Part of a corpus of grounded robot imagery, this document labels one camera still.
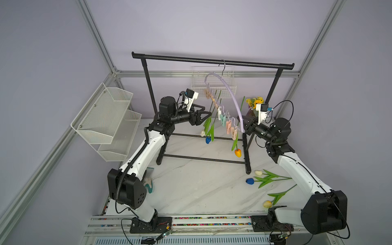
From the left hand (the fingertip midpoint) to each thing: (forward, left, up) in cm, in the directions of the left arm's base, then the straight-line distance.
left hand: (206, 112), depth 70 cm
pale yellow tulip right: (-26, -40, -38) cm, 61 cm away
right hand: (0, -16, -4) cm, 16 cm away
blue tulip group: (+3, -4, -22) cm, 22 cm away
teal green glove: (-23, +31, -35) cm, 52 cm away
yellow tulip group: (-10, -17, -18) cm, 26 cm away
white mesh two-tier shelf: (+3, +53, -10) cm, 54 cm away
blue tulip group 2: (-17, -36, -38) cm, 55 cm away
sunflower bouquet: (+22, -30, -12) cm, 39 cm away
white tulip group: (-15, -40, -39) cm, 57 cm away
